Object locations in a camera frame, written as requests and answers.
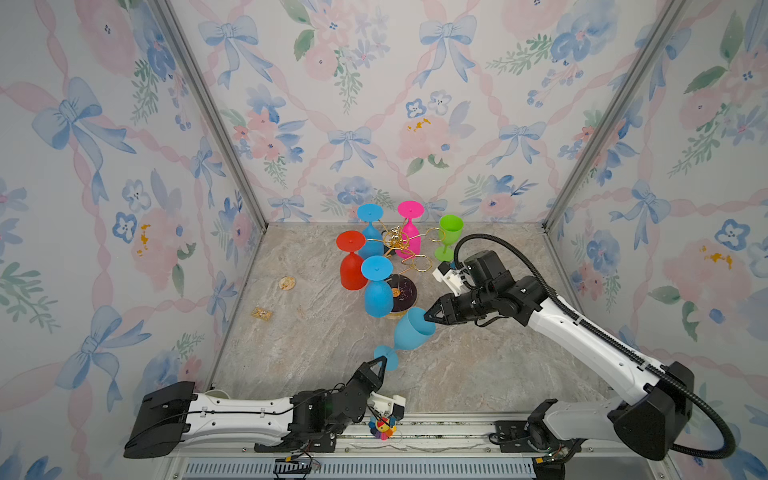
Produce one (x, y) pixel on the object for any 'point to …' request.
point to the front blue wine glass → (378, 289)
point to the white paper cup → (218, 393)
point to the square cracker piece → (262, 313)
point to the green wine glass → (449, 231)
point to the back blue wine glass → (373, 239)
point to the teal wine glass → (412, 330)
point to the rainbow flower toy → (382, 428)
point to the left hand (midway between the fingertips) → (380, 350)
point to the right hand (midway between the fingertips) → (427, 315)
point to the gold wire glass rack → (396, 239)
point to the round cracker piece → (287, 283)
